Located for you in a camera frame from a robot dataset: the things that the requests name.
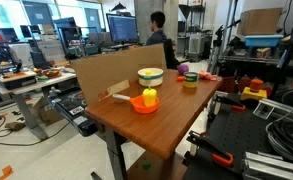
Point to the small green ball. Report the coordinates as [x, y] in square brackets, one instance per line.
[146, 165]

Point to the pink orange plastic toy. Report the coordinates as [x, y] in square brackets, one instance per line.
[207, 76]

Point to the large black orange clamp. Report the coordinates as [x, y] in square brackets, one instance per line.
[212, 150]

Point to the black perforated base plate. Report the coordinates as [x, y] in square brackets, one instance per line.
[236, 133]

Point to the red bowl with toys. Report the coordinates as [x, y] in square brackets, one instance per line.
[51, 72]

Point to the grey metal table leg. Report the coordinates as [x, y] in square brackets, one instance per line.
[115, 156]

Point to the orange floor tape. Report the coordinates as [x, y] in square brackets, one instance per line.
[4, 172]

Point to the small orange plastic carrot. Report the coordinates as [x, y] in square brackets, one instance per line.
[180, 78]

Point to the small black orange clamp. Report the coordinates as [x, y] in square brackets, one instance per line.
[229, 101]

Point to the black device with labels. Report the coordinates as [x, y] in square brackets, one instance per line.
[72, 108]

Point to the white bowl with teal stripe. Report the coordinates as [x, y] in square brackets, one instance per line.
[150, 79]

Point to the white side desk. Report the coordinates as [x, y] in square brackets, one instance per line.
[22, 90]

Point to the black tripod stand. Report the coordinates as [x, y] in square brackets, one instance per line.
[219, 43]

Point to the green and yellow tin can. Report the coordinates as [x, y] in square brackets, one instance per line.
[190, 80]

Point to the black office chair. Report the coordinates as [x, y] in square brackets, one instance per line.
[170, 55]

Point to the yellow emergency stop button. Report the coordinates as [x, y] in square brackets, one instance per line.
[254, 90]

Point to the silver aluminium extrusion frame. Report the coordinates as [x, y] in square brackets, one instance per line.
[272, 166]

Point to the brown cardboard sheet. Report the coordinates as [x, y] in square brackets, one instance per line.
[112, 71]

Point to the yellow plastic pepper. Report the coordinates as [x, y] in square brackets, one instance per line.
[149, 96]

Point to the purple toy ball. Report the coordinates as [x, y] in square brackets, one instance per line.
[183, 69]

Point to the small wooden box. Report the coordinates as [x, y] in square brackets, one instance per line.
[263, 52]

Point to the blue plastic bin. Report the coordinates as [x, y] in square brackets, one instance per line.
[263, 40]

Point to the cardboard box under desk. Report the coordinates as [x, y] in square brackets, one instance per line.
[47, 113]

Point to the brown cardboard box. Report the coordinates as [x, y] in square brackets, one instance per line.
[259, 21]

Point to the seated person in dark shirt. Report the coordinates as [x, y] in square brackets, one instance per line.
[157, 31]

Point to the small yellow toy in bowl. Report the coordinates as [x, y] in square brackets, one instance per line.
[148, 72]

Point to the black computer monitor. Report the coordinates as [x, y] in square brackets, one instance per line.
[122, 28]

